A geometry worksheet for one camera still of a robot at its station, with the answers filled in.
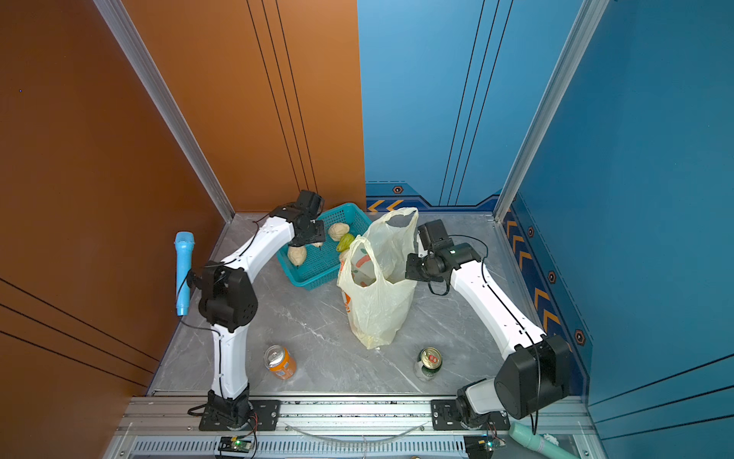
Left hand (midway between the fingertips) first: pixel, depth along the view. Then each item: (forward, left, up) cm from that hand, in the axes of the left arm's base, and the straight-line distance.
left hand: (319, 232), depth 98 cm
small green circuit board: (-59, +15, -14) cm, 62 cm away
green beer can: (-41, -34, -2) cm, 54 cm away
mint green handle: (-58, -59, -9) cm, 83 cm away
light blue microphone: (-16, +33, +13) cm, 39 cm away
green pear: (+1, -8, -7) cm, 11 cm away
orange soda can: (-42, +4, -2) cm, 43 cm away
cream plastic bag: (-27, -20, +12) cm, 36 cm away
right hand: (-18, -30, +5) cm, 36 cm away
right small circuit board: (-59, -47, -13) cm, 76 cm away
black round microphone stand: (-21, +34, +2) cm, 40 cm away
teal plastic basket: (-4, 0, -12) cm, 13 cm away
